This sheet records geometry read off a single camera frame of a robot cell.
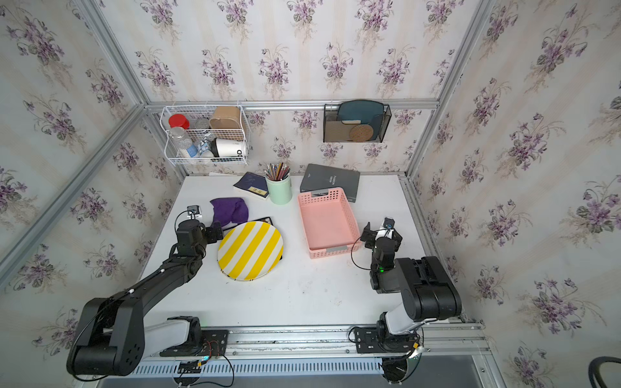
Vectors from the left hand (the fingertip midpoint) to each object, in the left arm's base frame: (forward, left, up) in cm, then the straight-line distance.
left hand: (209, 223), depth 88 cm
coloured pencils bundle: (+26, -23, +2) cm, 35 cm away
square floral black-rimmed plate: (+8, -18, -9) cm, 22 cm away
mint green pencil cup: (+19, -25, -4) cm, 31 cm away
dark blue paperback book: (+28, -11, -9) cm, 32 cm away
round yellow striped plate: (-7, -15, -9) cm, 18 cm away
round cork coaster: (+32, -59, +18) cm, 69 cm away
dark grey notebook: (+32, -41, -8) cm, 53 cm away
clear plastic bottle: (+22, +10, +21) cm, 32 cm away
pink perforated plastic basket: (+8, -46, -12) cm, 48 cm away
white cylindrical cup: (+27, -5, +15) cm, 31 cm away
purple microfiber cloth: (+14, -2, -10) cm, 17 cm away
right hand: (0, -66, -2) cm, 66 cm away
